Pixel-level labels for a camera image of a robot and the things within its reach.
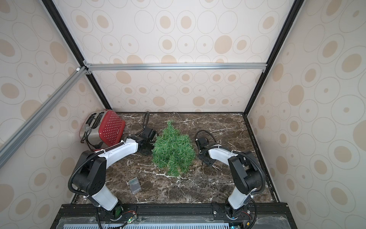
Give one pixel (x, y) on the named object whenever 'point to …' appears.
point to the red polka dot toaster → (101, 129)
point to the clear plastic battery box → (135, 184)
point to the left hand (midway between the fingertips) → (161, 149)
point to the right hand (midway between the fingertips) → (209, 158)
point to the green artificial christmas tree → (173, 150)
